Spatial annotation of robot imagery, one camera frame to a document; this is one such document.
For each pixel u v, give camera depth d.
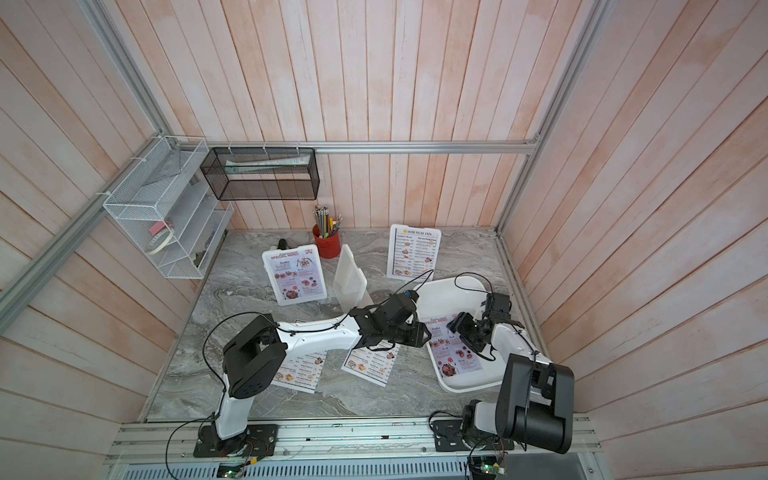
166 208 0.72
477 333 0.69
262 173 0.97
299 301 0.98
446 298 1.04
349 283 1.01
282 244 1.11
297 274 0.93
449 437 0.73
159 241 0.83
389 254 1.00
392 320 0.66
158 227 0.82
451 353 0.88
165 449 0.67
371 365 0.86
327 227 1.05
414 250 0.98
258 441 0.73
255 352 0.53
